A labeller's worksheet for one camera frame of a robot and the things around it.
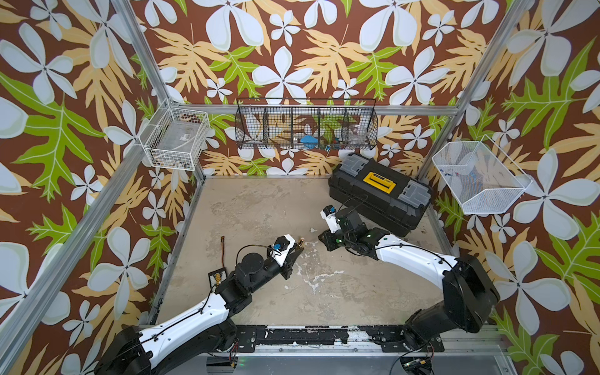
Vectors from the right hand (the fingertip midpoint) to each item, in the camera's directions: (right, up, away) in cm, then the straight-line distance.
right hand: (319, 235), depth 86 cm
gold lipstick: (-7, 0, -15) cm, 17 cm away
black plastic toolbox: (+25, +15, +6) cm, 30 cm away
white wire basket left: (-54, +37, 0) cm, 65 cm away
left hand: (-7, -1, -12) cm, 14 cm away
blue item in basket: (-3, +37, +8) cm, 38 cm away
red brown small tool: (-40, -4, +12) cm, 42 cm away
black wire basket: (-4, +46, +13) cm, 48 cm away
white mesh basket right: (+58, +21, -3) cm, 62 cm away
